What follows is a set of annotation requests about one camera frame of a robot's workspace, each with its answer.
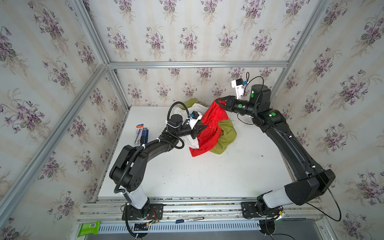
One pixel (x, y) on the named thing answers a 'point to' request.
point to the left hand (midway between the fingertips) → (205, 123)
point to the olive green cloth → (226, 126)
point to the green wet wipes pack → (89, 228)
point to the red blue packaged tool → (141, 137)
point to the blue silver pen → (183, 220)
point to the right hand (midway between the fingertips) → (215, 100)
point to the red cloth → (214, 113)
